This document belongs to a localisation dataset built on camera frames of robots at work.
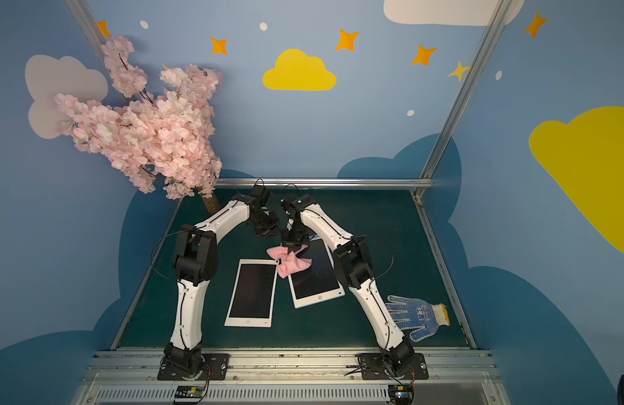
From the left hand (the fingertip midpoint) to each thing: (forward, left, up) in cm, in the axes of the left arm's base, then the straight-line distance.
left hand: (282, 227), depth 101 cm
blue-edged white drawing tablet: (-19, -15, -8) cm, 26 cm away
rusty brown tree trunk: (+6, +28, +7) cm, 30 cm away
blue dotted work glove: (-32, -50, -5) cm, 59 cm away
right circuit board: (-54, -40, -8) cm, 68 cm away
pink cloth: (-17, -5, +3) cm, 18 cm away
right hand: (-10, -4, 0) cm, 11 cm away
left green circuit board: (-55, +22, -6) cm, 59 cm away
